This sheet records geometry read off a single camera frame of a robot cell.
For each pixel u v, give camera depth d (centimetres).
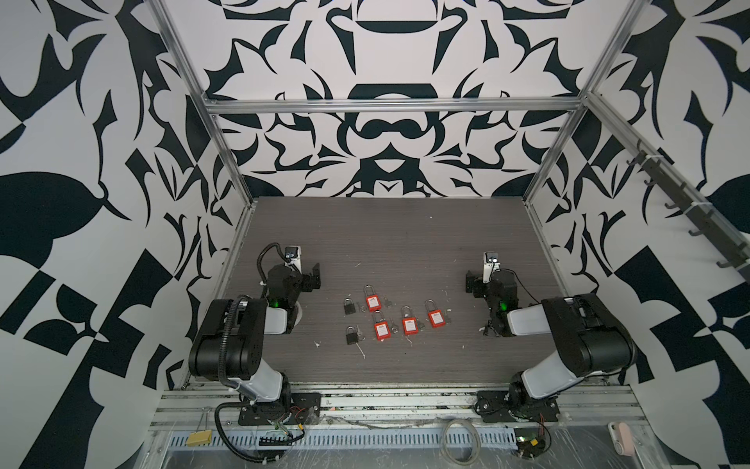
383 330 86
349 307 92
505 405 74
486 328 85
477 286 87
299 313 89
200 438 70
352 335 87
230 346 43
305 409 73
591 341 46
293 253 81
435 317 89
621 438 69
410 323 87
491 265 82
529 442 71
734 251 50
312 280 86
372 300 92
